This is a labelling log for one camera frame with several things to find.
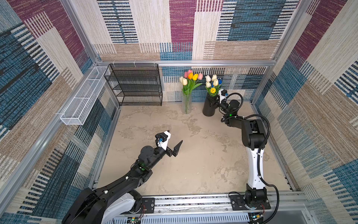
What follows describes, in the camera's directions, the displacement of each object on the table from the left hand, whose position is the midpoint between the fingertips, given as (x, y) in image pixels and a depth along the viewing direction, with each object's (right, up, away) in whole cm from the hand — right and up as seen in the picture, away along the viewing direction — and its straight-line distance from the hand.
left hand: (175, 134), depth 75 cm
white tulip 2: (+21, +30, +16) cm, 40 cm away
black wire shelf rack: (-31, +34, +35) cm, 58 cm away
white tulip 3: (+4, +34, +18) cm, 39 cm away
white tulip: (+25, +35, +17) cm, 46 cm away
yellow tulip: (+22, +25, +6) cm, 33 cm away
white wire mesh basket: (-49, +12, -4) cm, 51 cm away
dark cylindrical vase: (+23, +17, +22) cm, 35 cm away
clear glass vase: (+8, +19, +33) cm, 39 cm away
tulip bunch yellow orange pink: (+9, +33, +19) cm, 39 cm away
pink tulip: (+7, +39, +20) cm, 44 cm away
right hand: (+25, +26, +25) cm, 44 cm away
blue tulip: (+28, +32, +14) cm, 44 cm away
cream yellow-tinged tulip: (+24, +30, +12) cm, 41 cm away
